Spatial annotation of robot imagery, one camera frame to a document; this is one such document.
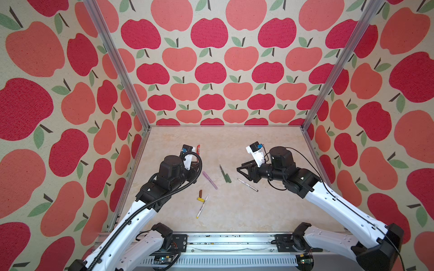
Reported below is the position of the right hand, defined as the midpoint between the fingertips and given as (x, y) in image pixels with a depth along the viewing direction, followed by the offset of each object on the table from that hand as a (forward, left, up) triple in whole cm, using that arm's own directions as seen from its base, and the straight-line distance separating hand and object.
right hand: (244, 165), depth 71 cm
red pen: (+2, +20, +6) cm, 21 cm away
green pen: (+9, +9, -25) cm, 28 cm away
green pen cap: (+7, +6, -26) cm, 27 cm away
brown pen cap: (-4, +20, -25) cm, 33 cm away
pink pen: (+6, +18, -25) cm, 32 cm away
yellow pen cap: (-7, +20, -26) cm, 33 cm away
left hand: (-1, +18, 0) cm, 18 cm away
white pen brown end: (+5, -4, -26) cm, 27 cm away
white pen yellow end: (-11, +18, -25) cm, 33 cm away
